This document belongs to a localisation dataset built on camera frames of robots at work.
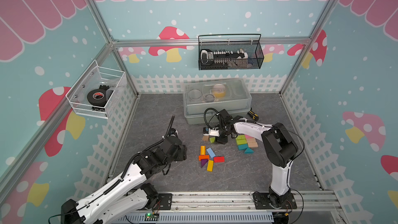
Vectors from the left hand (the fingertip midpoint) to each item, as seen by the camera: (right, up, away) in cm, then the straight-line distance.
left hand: (180, 151), depth 77 cm
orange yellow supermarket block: (+11, -3, +12) cm, 17 cm away
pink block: (+30, +10, -12) cm, 34 cm away
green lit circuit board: (-14, -30, -4) cm, 34 cm away
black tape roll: (-38, +27, -6) cm, 47 cm away
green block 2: (+34, +1, +16) cm, 38 cm away
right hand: (+19, +5, +19) cm, 27 cm away
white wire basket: (-45, +38, +2) cm, 59 cm away
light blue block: (+16, -4, +12) cm, 20 cm away
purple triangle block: (+12, -8, +8) cm, 16 cm away
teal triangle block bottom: (+37, -3, +11) cm, 39 cm away
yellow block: (+15, -10, +8) cm, 20 cm away
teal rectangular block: (+35, -1, +15) cm, 38 cm away
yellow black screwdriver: (+46, +17, +29) cm, 57 cm away
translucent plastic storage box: (+28, +30, +15) cm, 44 cm away
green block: (+34, +4, +17) cm, 38 cm away
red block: (+20, -7, +11) cm, 24 cm away
